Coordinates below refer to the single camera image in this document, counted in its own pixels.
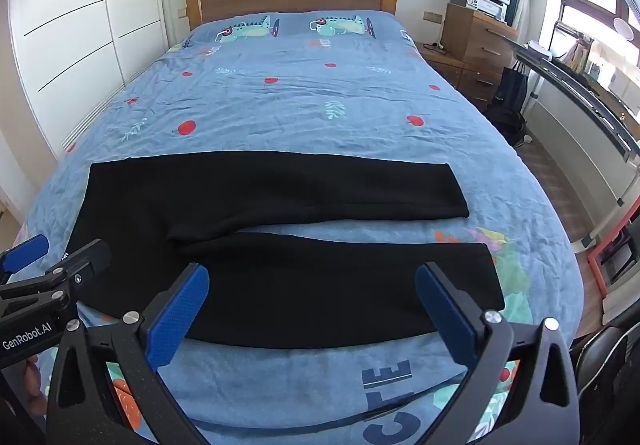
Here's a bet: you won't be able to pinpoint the black backpack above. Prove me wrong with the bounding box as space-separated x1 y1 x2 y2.
486 104 529 146

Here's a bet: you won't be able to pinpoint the white wardrobe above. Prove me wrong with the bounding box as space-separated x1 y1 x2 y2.
0 0 171 153

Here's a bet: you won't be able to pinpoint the person's left hand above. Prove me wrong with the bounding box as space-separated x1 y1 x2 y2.
17 355 52 418

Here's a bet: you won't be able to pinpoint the wooden nightstand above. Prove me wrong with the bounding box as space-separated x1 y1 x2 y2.
417 42 468 86

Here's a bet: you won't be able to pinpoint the black office chair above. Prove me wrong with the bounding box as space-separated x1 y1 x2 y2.
570 307 640 445

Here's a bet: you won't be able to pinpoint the red metal frame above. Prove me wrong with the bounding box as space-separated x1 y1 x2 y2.
587 215 640 298

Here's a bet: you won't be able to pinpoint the black tote bag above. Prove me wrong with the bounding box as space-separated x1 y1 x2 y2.
492 65 530 113

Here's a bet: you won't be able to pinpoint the long desk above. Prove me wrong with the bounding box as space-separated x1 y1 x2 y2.
502 32 640 208

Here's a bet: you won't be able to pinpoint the white round lamp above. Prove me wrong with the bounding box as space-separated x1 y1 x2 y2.
614 17 637 42

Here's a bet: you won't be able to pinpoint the black pants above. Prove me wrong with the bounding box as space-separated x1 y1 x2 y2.
67 152 506 351

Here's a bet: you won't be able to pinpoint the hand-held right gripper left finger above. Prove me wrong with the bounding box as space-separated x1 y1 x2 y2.
46 262 211 445

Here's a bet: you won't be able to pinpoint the wooden dresser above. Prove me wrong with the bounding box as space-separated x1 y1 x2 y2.
442 4 521 112

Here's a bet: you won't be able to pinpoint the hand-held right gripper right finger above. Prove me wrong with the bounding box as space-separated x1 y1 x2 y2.
415 262 581 445

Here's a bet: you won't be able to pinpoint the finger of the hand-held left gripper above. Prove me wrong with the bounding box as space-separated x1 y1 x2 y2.
0 239 112 301
0 234 50 283

